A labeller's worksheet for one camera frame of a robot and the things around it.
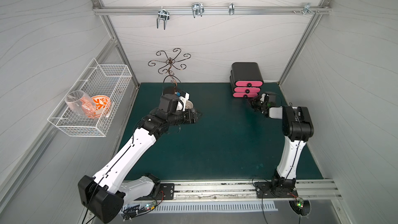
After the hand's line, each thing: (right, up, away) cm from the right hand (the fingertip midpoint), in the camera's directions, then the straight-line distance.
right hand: (247, 96), depth 105 cm
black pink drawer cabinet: (-1, +11, -1) cm, 11 cm away
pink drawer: (-1, +4, -1) cm, 5 cm away
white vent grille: (-47, -51, -35) cm, 78 cm away
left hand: (-33, -9, -34) cm, 48 cm away
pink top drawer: (0, +9, -4) cm, 9 cm away
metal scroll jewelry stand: (-54, +9, -1) cm, 54 cm away
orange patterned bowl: (-75, -4, -38) cm, 84 cm away
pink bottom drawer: (0, +1, +5) cm, 5 cm away
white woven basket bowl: (-41, -6, -1) cm, 41 cm away
